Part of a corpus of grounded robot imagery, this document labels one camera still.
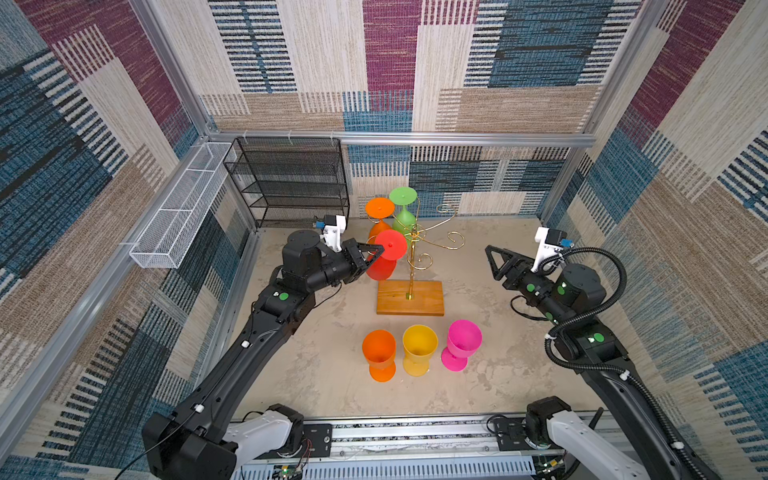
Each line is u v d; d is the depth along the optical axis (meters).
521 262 0.58
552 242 0.57
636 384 0.44
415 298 0.97
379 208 0.78
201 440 0.37
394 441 0.75
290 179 1.09
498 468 0.78
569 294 0.49
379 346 0.76
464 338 0.79
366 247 0.65
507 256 0.60
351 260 0.59
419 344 0.79
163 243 0.70
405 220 0.85
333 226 0.64
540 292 0.57
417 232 0.75
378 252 0.67
